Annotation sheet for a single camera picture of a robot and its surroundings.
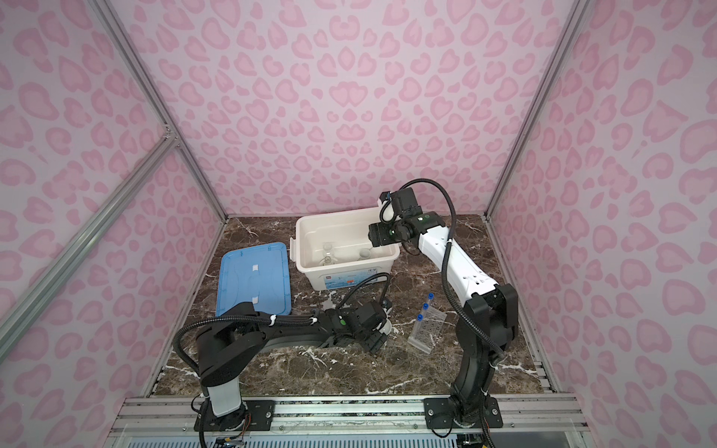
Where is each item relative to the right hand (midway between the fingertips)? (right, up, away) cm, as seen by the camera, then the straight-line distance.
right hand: (383, 229), depth 85 cm
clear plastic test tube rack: (+14, -31, +2) cm, 34 cm away
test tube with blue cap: (+11, -30, +3) cm, 32 cm away
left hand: (-1, -30, +1) cm, 30 cm away
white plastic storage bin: (-17, -6, +19) cm, 26 cm away
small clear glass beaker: (-19, -5, +15) cm, 25 cm away
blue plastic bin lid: (-44, -16, +16) cm, 50 cm away
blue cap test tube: (+17, -23, +12) cm, 31 cm away
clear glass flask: (-18, -10, +10) cm, 23 cm away
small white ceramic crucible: (-6, -9, +19) cm, 22 cm away
